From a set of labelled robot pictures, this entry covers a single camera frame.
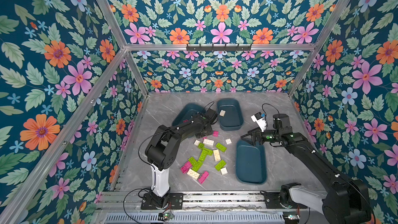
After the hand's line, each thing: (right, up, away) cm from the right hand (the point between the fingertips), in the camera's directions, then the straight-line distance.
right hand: (246, 133), depth 78 cm
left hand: (-19, 0, +15) cm, 24 cm away
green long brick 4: (-26, -18, +6) cm, 32 cm away
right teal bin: (+4, -17, +6) cm, 19 cm away
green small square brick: (-24, -10, +13) cm, 29 cm away
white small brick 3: (-11, -21, +4) cm, 24 cm away
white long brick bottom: (-28, -22, +4) cm, 36 cm away
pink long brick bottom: (-22, -22, +1) cm, 31 cm away
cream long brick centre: (-15, -14, +10) cm, 22 cm away
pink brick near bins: (-15, -3, +19) cm, 25 cm away
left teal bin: (-37, +9, +30) cm, 48 cm away
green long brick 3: (-13, -19, +7) cm, 24 cm away
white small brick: (-27, -8, +15) cm, 32 cm away
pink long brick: (-32, -20, +6) cm, 38 cm away
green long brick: (-12, -11, +14) cm, 21 cm away
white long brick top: (-20, -8, +14) cm, 25 cm away
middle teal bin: (-3, +5, +25) cm, 25 cm away
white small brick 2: (-8, -7, +15) cm, 18 cm away
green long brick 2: (-23, -14, +10) cm, 28 cm away
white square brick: (-10, +10, +27) cm, 31 cm away
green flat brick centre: (-19, -13, +10) cm, 25 cm away
